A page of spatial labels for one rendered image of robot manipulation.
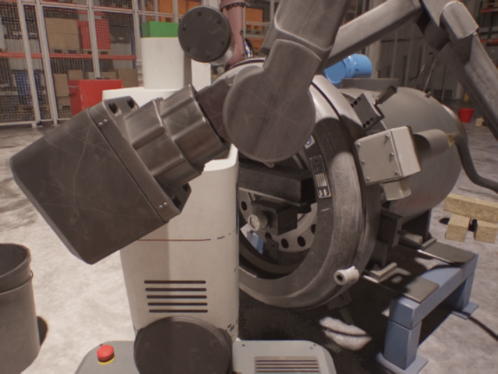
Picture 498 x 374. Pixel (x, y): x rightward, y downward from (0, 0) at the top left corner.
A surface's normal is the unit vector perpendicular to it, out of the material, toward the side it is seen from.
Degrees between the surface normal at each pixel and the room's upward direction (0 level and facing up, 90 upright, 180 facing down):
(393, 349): 90
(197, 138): 102
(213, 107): 90
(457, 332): 0
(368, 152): 90
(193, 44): 90
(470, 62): 76
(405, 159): 68
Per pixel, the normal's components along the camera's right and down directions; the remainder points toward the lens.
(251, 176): -0.75, 0.19
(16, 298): 0.94, 0.15
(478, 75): -0.23, -0.01
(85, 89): 0.70, 0.20
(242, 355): 0.00, -0.96
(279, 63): 0.00, 0.29
